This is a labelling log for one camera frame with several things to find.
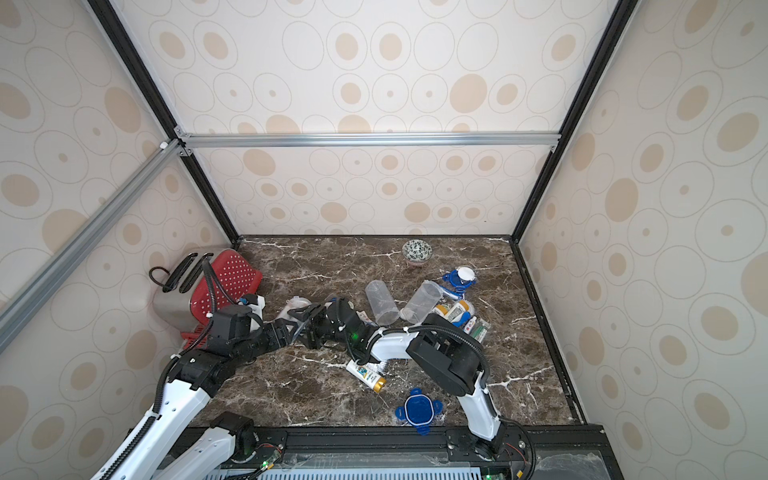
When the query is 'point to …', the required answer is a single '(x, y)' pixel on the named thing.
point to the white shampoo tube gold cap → (366, 375)
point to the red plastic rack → (191, 337)
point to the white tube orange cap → (457, 310)
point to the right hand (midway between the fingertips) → (298, 315)
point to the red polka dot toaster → (188, 300)
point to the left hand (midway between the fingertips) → (296, 326)
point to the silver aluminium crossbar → (366, 140)
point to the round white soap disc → (466, 273)
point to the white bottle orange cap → (442, 309)
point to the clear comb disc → (376, 366)
